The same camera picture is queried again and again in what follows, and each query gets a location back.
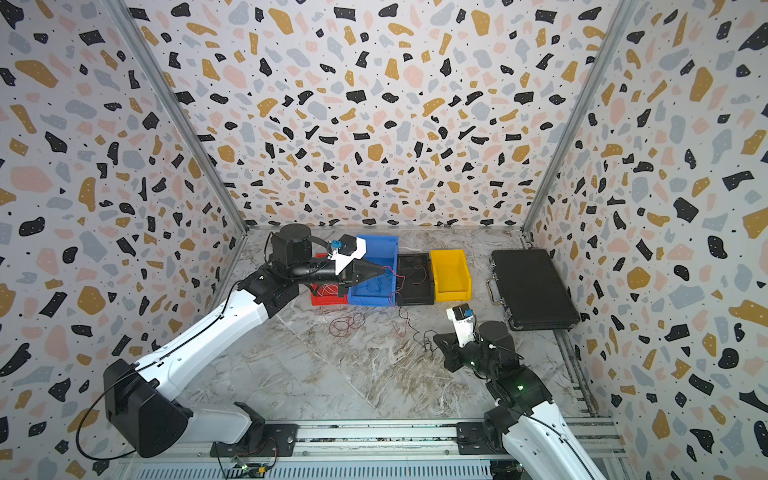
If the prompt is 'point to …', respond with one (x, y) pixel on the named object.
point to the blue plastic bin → (381, 289)
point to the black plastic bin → (414, 280)
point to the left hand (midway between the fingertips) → (382, 268)
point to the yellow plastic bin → (452, 276)
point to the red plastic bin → (326, 294)
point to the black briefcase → (533, 290)
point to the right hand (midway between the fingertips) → (437, 338)
